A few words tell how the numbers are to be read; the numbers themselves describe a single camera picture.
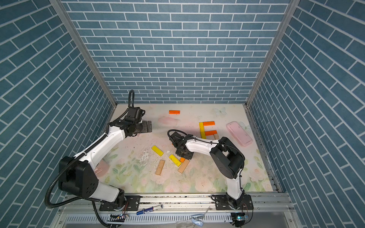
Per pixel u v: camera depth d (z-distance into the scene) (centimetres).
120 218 72
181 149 67
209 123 109
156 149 94
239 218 70
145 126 77
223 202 74
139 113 68
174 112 115
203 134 102
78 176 41
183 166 87
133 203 74
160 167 85
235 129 104
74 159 43
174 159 89
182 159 89
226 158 50
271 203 76
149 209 71
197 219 68
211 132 102
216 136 100
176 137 72
